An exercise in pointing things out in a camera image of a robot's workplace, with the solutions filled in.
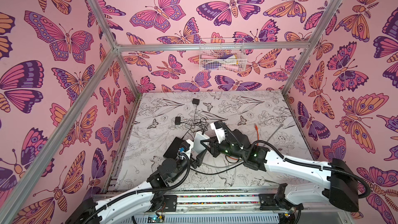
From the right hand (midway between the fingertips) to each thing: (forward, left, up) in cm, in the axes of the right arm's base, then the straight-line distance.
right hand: (202, 139), depth 70 cm
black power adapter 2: (+42, +6, -21) cm, 47 cm away
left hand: (-1, 0, -3) cm, 3 cm away
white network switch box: (-2, +2, -4) cm, 5 cm away
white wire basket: (+52, -12, +11) cm, 55 cm away
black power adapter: (+26, +17, -21) cm, 37 cm away
